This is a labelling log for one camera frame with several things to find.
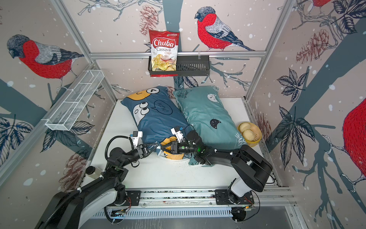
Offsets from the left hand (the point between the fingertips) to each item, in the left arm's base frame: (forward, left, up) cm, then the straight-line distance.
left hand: (159, 145), depth 72 cm
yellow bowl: (+22, -61, -17) cm, 67 cm away
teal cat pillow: (+25, -27, -5) cm, 37 cm away
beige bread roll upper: (+20, -53, -12) cm, 57 cm away
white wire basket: (+21, +49, +10) cm, 54 cm away
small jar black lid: (-9, +38, -11) cm, 40 cm away
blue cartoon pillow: (+26, +6, -5) cm, 28 cm away
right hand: (-1, -1, -3) cm, 3 cm away
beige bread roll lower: (+14, -55, -14) cm, 59 cm away
